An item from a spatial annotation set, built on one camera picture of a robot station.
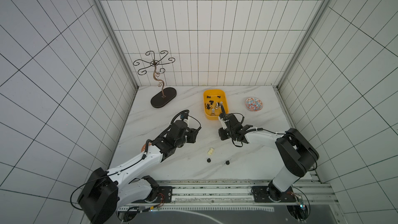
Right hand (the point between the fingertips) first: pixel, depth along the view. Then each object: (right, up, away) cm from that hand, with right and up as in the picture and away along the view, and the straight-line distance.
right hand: (220, 128), depth 95 cm
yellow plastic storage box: (-3, +18, +16) cm, 25 cm away
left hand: (-16, 0, -13) cm, 20 cm away
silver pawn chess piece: (+2, +14, +12) cm, 19 cm away
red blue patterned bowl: (+25, +15, +12) cm, 31 cm away
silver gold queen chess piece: (-4, +9, +6) cm, 11 cm away
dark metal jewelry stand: (-37, +22, +18) cm, 47 cm away
